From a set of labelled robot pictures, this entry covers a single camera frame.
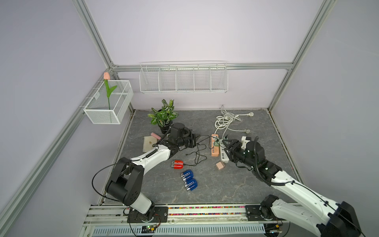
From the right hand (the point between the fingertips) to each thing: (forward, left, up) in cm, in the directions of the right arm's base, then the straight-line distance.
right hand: (221, 143), depth 76 cm
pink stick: (+17, +41, -17) cm, 47 cm away
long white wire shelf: (+47, +21, +9) cm, 52 cm away
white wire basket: (+18, +53, +14) cm, 58 cm away
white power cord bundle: (+31, -7, -19) cm, 37 cm away
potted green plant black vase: (+17, +32, +2) cm, 36 cm away
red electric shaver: (-3, +25, -19) cm, 31 cm away
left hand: (+8, +9, -2) cm, 12 cm away
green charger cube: (-2, -2, +5) cm, 6 cm away
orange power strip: (+6, +1, -18) cm, 19 cm away
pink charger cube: (-4, -1, -20) cm, 20 cm away
